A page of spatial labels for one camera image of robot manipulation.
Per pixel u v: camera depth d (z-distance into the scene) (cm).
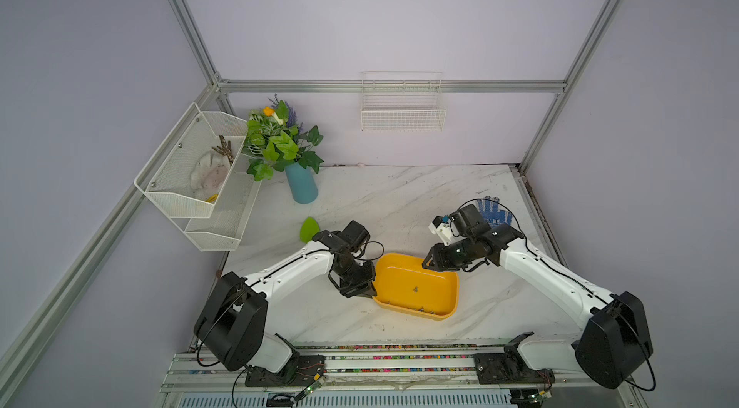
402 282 86
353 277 70
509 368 66
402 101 96
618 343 41
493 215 107
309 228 102
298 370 73
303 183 107
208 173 78
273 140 78
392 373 75
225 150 82
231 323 42
